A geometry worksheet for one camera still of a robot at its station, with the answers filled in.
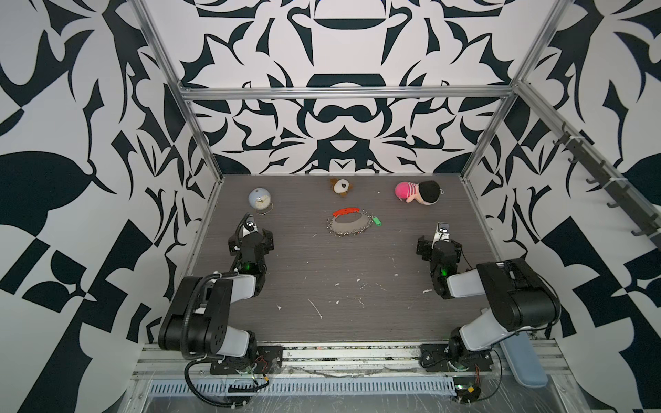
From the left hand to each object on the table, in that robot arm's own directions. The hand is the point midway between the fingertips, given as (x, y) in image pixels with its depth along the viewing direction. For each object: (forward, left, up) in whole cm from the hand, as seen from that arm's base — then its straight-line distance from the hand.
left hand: (248, 229), depth 90 cm
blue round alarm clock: (+16, -1, -3) cm, 16 cm away
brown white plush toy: (+25, -34, -7) cm, 42 cm away
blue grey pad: (-40, -82, -10) cm, 92 cm away
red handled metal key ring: (+10, -36, -11) cm, 39 cm away
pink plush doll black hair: (+20, -68, -6) cm, 71 cm away
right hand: (-2, -68, -4) cm, 68 cm away
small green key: (+9, -47, -11) cm, 49 cm away
